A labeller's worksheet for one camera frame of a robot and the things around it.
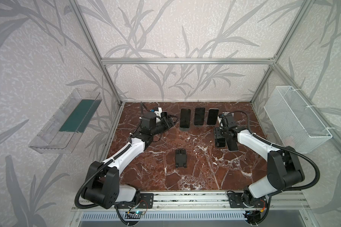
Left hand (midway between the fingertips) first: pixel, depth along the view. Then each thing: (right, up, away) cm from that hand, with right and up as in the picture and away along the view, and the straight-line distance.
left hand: (177, 116), depth 80 cm
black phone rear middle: (+15, 0, +18) cm, 24 cm away
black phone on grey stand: (+5, -1, +14) cm, 15 cm away
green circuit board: (-19, -48, -10) cm, 53 cm away
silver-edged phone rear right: (+25, -1, +20) cm, 32 cm away
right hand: (+28, -7, +13) cm, 31 cm away
